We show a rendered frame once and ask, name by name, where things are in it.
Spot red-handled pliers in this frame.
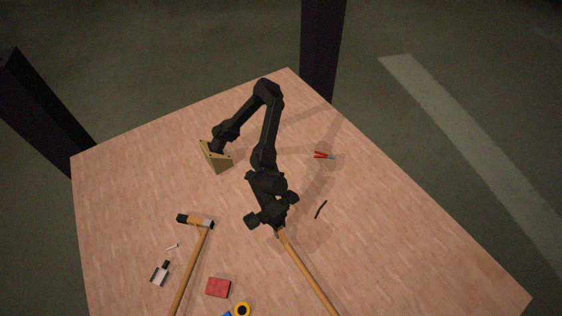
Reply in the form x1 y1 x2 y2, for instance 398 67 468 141
314 151 335 159

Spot red flat block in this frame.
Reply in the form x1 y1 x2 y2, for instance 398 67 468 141
205 277 232 299

